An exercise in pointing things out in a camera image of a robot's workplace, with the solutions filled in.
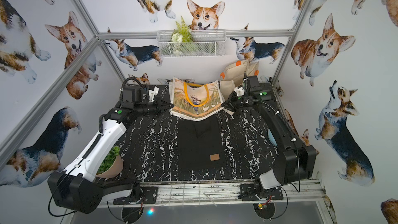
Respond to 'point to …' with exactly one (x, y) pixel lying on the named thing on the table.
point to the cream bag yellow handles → (194, 100)
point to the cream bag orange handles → (232, 76)
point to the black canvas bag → (199, 151)
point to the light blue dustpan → (271, 137)
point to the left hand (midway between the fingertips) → (175, 103)
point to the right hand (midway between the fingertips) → (219, 103)
